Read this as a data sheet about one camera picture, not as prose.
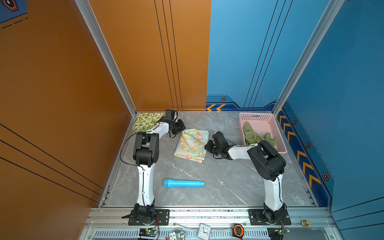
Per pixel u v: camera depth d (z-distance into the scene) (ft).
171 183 2.68
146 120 3.66
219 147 2.59
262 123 3.80
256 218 2.38
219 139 2.60
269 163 1.77
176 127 3.10
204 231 2.24
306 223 2.29
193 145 3.14
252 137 3.15
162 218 2.42
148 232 2.31
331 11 2.33
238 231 2.20
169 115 2.85
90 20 2.40
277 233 2.31
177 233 2.08
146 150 1.97
